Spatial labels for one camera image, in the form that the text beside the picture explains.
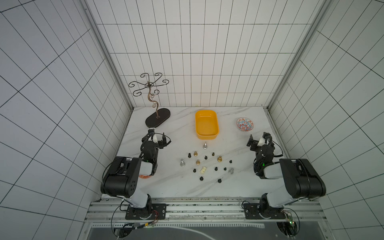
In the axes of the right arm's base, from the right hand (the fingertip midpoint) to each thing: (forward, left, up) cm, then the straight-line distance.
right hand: (261, 135), depth 90 cm
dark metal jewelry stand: (+21, +67, -8) cm, 71 cm away
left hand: (-3, +66, -1) cm, 66 cm away
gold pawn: (-11, +40, -9) cm, 43 cm away
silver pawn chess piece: (-21, +19, -8) cm, 29 cm away
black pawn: (-14, +19, -10) cm, 25 cm away
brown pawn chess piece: (-10, +29, -9) cm, 32 cm away
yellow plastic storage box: (+13, +34, -8) cm, 37 cm away
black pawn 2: (-19, +22, -10) cm, 31 cm away
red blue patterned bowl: (+15, +6, -9) cm, 18 cm away
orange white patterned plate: (-28, +68, -7) cm, 74 cm away
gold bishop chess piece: (-13, +25, -8) cm, 30 cm away
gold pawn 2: (-16, +39, -9) cm, 43 cm away
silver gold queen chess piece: (-18, +48, -8) cm, 52 cm away
